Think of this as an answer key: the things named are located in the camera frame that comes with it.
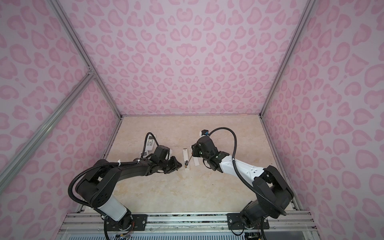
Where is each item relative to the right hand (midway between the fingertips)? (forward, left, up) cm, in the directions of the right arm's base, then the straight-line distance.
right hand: (193, 145), depth 85 cm
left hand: (-6, +6, -10) cm, 13 cm away
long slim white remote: (-7, +4, -12) cm, 15 cm away
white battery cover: (-2, -1, -15) cm, 15 cm away
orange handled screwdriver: (-3, +1, -4) cm, 5 cm away
